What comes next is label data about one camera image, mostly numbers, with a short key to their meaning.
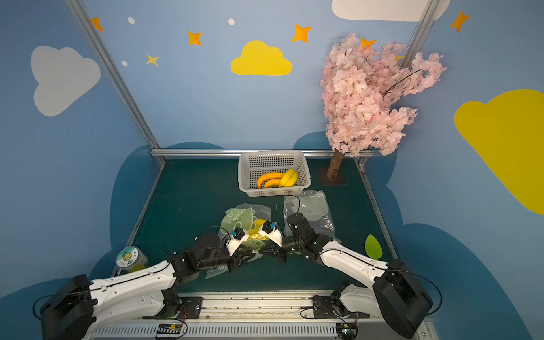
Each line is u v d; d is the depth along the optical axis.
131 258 0.78
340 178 1.15
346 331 0.73
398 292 0.42
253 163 1.15
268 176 1.11
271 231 0.68
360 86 0.65
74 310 0.41
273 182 1.08
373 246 0.89
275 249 0.69
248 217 0.91
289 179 1.05
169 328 0.73
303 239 0.65
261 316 0.74
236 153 1.13
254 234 0.86
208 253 0.61
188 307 0.74
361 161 1.24
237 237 0.67
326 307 0.75
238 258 0.69
